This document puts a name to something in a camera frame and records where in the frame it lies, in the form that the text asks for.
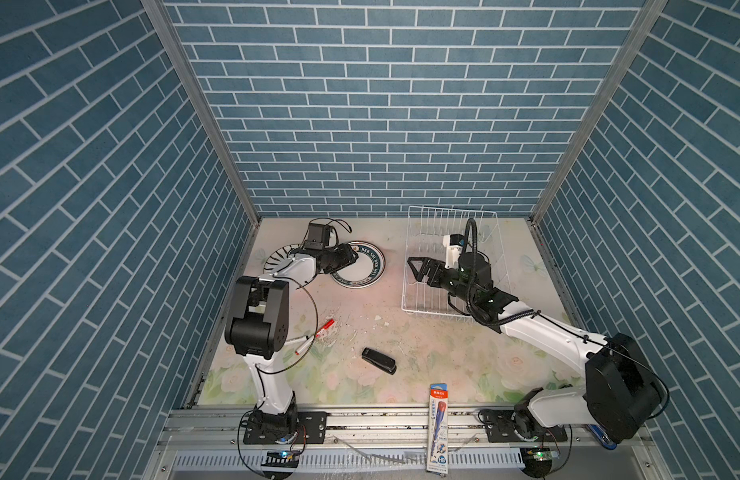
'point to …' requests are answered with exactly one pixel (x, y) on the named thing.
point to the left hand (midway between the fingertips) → (354, 256)
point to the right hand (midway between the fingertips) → (416, 259)
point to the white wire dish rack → (426, 228)
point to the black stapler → (380, 360)
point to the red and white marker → (318, 334)
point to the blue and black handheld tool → (602, 436)
